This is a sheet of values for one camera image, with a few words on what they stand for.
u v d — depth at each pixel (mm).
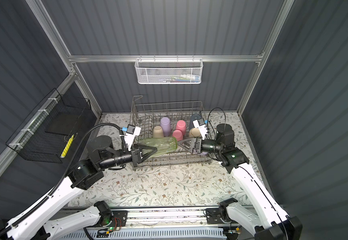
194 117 937
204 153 599
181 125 963
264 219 385
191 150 568
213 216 735
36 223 388
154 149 571
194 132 909
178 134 917
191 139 569
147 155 569
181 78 926
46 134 717
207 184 846
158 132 934
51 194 413
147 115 1183
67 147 686
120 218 724
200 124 608
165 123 934
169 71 1238
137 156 511
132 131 525
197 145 577
